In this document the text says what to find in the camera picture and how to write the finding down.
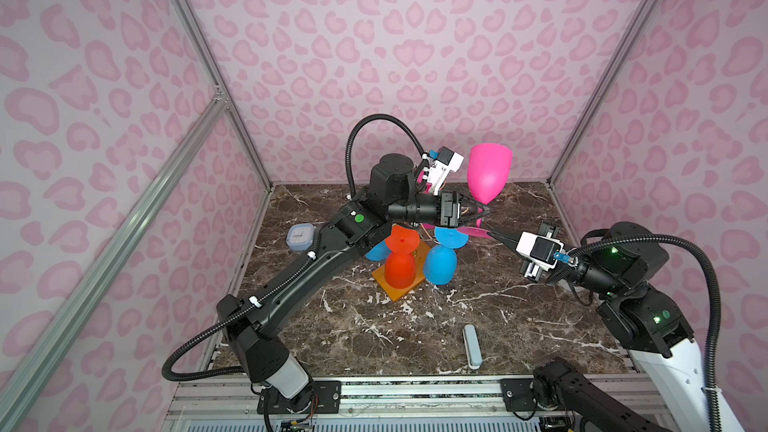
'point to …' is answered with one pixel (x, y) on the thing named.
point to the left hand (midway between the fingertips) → (488, 209)
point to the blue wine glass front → (440, 260)
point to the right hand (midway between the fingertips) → (495, 227)
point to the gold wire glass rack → (426, 234)
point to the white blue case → (472, 346)
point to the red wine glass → (399, 265)
